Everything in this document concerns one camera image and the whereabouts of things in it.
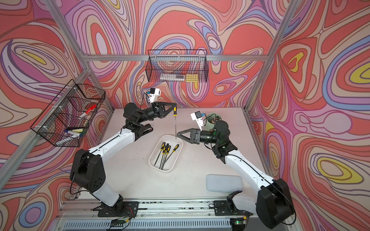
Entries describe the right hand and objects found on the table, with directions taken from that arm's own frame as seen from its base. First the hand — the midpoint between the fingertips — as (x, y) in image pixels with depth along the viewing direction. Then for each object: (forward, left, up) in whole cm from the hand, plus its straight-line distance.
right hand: (178, 139), depth 65 cm
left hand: (+11, +1, +9) cm, 14 cm away
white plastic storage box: (+2, +6, -28) cm, 29 cm away
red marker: (+20, +48, +2) cm, 52 cm away
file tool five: (+9, +12, -30) cm, 33 cm away
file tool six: (+12, +14, -30) cm, 35 cm away
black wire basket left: (+14, +60, -1) cm, 62 cm away
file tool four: (+12, +10, -30) cm, 34 cm away
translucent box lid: (-11, -24, -30) cm, 40 cm away
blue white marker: (+7, +52, -1) cm, 52 cm away
